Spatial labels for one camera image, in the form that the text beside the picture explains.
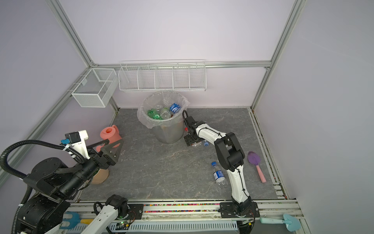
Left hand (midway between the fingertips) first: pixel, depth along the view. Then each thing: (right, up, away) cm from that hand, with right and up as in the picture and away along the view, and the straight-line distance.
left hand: (116, 142), depth 53 cm
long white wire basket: (+24, +42, +52) cm, 71 cm away
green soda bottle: (+4, +13, +38) cm, 40 cm away
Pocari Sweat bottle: (+17, +16, +38) cm, 45 cm away
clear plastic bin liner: (+1, +22, +39) cm, 45 cm away
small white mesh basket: (-36, +29, +41) cm, 61 cm away
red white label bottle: (+30, -7, +43) cm, 53 cm away
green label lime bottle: (+12, +13, +33) cm, 37 cm away
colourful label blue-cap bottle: (+37, -7, +43) cm, 57 cm away
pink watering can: (-23, 0, +39) cm, 45 cm away
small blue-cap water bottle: (+43, -22, +28) cm, 55 cm away
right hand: (+29, -4, +46) cm, 55 cm away
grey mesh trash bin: (+13, 0, +39) cm, 41 cm away
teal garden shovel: (+76, -42, +16) cm, 88 cm away
